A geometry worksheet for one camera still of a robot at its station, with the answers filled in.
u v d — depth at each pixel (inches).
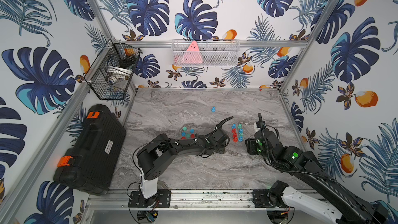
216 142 27.1
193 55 35.5
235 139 36.4
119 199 30.2
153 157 19.3
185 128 39.5
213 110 42.3
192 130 38.7
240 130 37.6
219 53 36.5
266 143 20.7
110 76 32.9
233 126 38.6
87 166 24.8
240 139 36.3
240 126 38.8
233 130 38.4
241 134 36.7
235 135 37.5
